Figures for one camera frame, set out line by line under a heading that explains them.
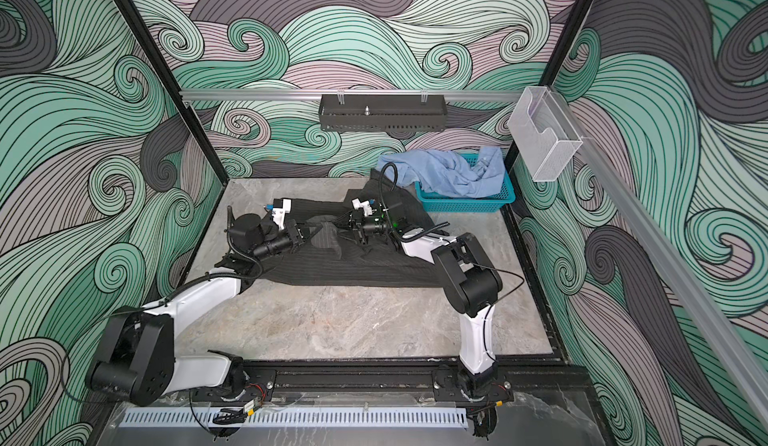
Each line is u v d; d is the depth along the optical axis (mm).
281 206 770
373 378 758
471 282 516
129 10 757
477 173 1111
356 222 780
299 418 697
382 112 950
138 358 412
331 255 822
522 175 1086
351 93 931
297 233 744
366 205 873
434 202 1137
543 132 792
